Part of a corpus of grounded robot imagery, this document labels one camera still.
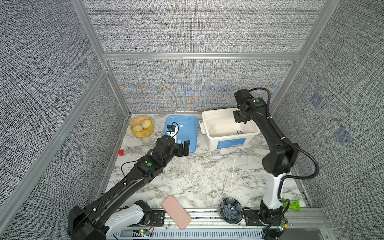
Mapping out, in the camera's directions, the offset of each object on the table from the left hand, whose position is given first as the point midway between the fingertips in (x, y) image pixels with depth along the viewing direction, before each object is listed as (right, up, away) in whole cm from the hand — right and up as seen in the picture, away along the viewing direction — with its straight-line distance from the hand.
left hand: (182, 140), depth 75 cm
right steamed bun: (-27, +9, +30) cm, 41 cm away
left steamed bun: (-32, +6, +28) cm, 43 cm away
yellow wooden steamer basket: (-27, +3, +28) cm, 39 cm away
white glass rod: (+29, -22, +13) cm, 38 cm away
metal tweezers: (+24, -23, +11) cm, 36 cm away
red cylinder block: (-40, -10, +20) cm, 46 cm away
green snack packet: (+57, -33, +2) cm, 66 cm away
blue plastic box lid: (+1, +6, +35) cm, 35 cm away
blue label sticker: (+29, -3, +18) cm, 34 cm away
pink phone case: (-3, -35, -1) cm, 35 cm away
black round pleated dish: (+25, -35, 0) cm, 43 cm away
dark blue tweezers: (+38, +2, +32) cm, 50 cm away
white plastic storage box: (+28, +3, +32) cm, 42 cm away
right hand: (+35, +13, +13) cm, 40 cm away
